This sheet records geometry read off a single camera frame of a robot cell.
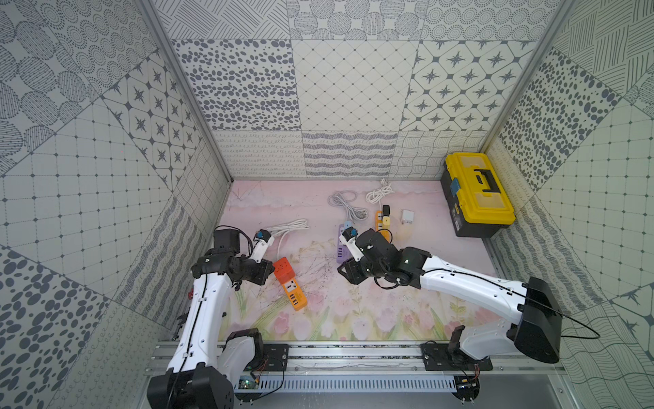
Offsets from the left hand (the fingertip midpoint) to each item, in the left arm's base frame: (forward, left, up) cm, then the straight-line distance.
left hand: (266, 265), depth 78 cm
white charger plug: (+30, -52, -12) cm, 61 cm away
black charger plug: (+29, -41, -7) cm, 51 cm away
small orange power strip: (+27, -39, -11) cm, 48 cm away
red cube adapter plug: (+1, -4, -6) cm, 7 cm away
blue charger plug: (+28, -26, -15) cm, 41 cm away
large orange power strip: (-5, -8, -12) cm, 15 cm away
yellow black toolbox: (+24, -73, +3) cm, 77 cm away
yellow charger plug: (+23, -41, -8) cm, 48 cm away
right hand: (-1, -25, 0) cm, 25 cm away
